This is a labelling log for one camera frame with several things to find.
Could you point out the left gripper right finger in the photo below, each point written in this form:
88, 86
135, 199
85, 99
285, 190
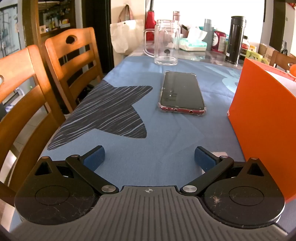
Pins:
213, 167

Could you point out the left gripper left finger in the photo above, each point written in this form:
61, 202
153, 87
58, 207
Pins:
85, 166

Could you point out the blue star tablecloth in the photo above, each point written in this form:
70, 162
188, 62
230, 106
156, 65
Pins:
149, 157

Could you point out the orange cardboard box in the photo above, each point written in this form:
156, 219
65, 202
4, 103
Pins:
262, 115

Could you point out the near wooden chair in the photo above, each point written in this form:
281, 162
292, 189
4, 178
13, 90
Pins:
15, 70

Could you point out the wooden chair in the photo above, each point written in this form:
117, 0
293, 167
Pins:
60, 46
15, 70
282, 60

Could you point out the smartphone in clear case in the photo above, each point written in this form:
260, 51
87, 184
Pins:
180, 93

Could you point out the black thermos bottle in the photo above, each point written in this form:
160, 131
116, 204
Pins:
235, 39

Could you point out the green mug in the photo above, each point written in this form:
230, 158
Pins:
257, 57

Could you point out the right orange in bowl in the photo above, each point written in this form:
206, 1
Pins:
292, 70

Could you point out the tissue pack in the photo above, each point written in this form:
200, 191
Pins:
194, 41

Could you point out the far wooden chair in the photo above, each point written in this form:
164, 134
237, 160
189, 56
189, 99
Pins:
282, 60

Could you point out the grey blue bottle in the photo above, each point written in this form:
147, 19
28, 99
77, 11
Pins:
209, 36

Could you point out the clear glass mug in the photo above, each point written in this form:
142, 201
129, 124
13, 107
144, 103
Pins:
166, 42

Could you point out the white tote bag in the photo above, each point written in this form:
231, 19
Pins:
128, 33

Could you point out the wooden shelf cabinet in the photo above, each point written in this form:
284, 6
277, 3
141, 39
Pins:
44, 19

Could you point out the red umbrella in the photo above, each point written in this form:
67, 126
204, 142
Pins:
150, 22

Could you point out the pink water bottle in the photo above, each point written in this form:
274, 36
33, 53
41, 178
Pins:
176, 16

